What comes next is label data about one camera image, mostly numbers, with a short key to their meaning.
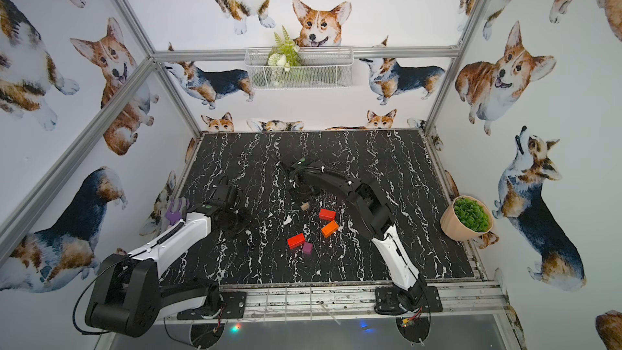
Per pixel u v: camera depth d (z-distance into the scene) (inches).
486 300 29.7
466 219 31.2
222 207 26.9
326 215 36.0
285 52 32.4
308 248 33.6
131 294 16.1
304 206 35.1
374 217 22.0
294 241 33.3
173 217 36.1
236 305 28.8
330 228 34.6
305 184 27.1
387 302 28.9
